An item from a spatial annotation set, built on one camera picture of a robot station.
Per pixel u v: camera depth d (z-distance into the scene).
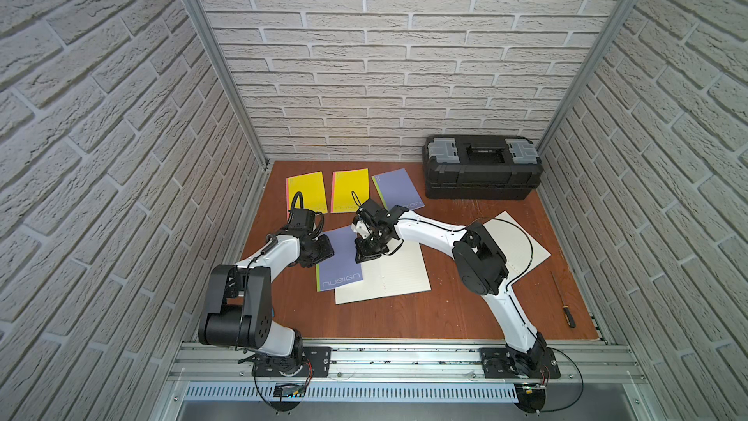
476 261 0.56
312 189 1.11
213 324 0.44
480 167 0.95
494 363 0.73
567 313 0.82
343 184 1.14
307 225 0.75
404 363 0.76
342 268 0.90
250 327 0.43
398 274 0.90
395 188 1.10
